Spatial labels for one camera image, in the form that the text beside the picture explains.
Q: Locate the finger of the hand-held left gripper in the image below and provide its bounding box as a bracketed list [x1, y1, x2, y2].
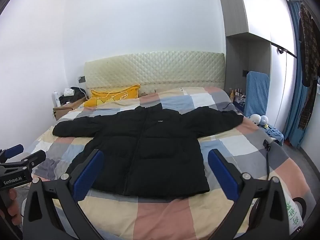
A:
[0, 144, 24, 165]
[15, 150, 47, 174]

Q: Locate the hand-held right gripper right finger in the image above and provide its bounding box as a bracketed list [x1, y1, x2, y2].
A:
[207, 149, 298, 240]

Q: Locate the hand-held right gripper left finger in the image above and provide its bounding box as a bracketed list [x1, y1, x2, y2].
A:
[22, 149, 110, 240]

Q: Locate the black puffer jacket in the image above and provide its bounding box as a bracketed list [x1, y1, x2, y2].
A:
[52, 104, 244, 197]

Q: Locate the person's left hand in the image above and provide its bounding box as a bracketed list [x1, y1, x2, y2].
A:
[0, 189, 21, 222]

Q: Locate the black clamp stand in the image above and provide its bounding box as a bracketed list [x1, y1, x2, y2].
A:
[262, 140, 273, 180]

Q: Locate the wooden nightstand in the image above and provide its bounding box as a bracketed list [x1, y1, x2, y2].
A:
[53, 96, 88, 121]

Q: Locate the plaid patchwork blanket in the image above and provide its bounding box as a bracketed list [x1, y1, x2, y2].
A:
[21, 86, 318, 240]

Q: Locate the white plush toy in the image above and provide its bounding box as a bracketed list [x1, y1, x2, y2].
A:
[249, 114, 262, 126]

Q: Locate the crumpled blue cloth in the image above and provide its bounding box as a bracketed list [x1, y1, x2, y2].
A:
[265, 127, 284, 146]

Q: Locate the white bag with green print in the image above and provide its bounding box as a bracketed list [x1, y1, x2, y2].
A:
[282, 195, 304, 235]

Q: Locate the black bag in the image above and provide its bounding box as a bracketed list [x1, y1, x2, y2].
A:
[60, 87, 87, 105]

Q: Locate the yellow pillow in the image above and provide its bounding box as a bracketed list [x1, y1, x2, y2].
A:
[84, 84, 141, 107]

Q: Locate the row of cosmetic bottles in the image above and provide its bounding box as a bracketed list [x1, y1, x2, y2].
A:
[229, 87, 247, 105]

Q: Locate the blue towel on chair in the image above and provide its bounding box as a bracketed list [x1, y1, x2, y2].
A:
[244, 71, 270, 120]

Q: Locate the blue curtain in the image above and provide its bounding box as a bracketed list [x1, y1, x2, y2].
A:
[284, 0, 311, 148]

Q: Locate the cream quilted headboard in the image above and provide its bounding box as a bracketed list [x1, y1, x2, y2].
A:
[84, 51, 225, 98]

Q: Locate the hanging patterned garment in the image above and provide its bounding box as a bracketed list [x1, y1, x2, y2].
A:
[299, 4, 320, 130]

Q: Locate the grey and white wardrobe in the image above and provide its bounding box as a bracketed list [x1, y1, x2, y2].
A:
[216, 0, 300, 140]

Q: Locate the white charging cable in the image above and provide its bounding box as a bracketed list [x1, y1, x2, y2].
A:
[75, 84, 90, 100]

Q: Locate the black ring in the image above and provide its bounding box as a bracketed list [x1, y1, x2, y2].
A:
[292, 197, 307, 218]

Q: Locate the black hanging rail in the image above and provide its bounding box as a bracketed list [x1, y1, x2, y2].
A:
[271, 42, 298, 58]

